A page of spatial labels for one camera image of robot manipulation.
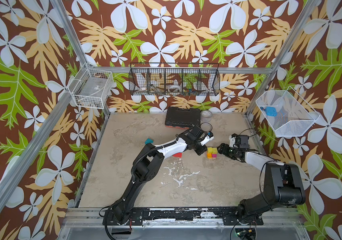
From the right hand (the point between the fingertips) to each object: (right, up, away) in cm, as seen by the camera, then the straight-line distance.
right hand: (220, 148), depth 95 cm
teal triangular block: (-48, +4, +9) cm, 49 cm away
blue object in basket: (+27, +23, -9) cm, 36 cm away
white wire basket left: (-79, +37, -9) cm, 87 cm away
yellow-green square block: (-8, 0, -4) cm, 9 cm away
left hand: (-10, +2, -2) cm, 10 cm away
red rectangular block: (-27, -4, 0) cm, 27 cm away
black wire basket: (-31, +46, +3) cm, 56 cm away
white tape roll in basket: (-30, +40, +4) cm, 50 cm away
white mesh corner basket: (+33, +22, -13) cm, 42 cm away
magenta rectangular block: (-5, -4, -2) cm, 7 cm away
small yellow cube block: (-5, -1, -4) cm, 7 cm away
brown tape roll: (-5, +14, +17) cm, 22 cm away
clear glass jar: (-3, +23, +24) cm, 33 cm away
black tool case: (-23, +21, +17) cm, 36 cm away
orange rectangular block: (-8, -4, -2) cm, 9 cm away
